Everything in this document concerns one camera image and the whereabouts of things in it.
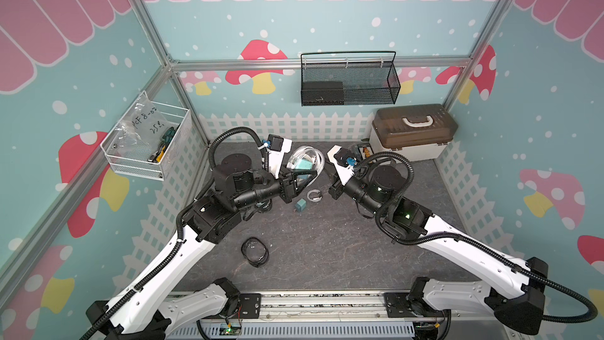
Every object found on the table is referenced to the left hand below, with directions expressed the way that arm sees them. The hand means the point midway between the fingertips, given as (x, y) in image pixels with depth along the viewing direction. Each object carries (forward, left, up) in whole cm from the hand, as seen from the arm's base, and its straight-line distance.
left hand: (313, 177), depth 58 cm
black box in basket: (+51, -4, -10) cm, 52 cm away
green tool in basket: (+18, +47, -6) cm, 50 cm away
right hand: (+6, -2, 0) cm, 6 cm away
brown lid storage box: (+38, -43, -20) cm, 61 cm away
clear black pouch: (-5, +21, -39) cm, 45 cm away
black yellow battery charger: (+45, -26, -39) cm, 65 cm away
